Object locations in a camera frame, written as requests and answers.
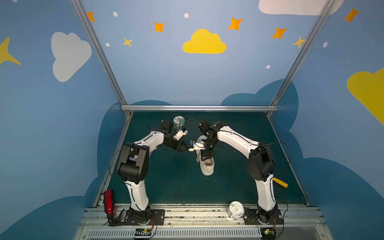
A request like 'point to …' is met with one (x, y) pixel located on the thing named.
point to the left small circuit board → (143, 232)
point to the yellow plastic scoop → (280, 182)
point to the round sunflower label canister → (179, 121)
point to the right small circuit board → (268, 233)
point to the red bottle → (109, 201)
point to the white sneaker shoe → (207, 166)
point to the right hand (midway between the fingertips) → (204, 152)
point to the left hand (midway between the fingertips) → (183, 146)
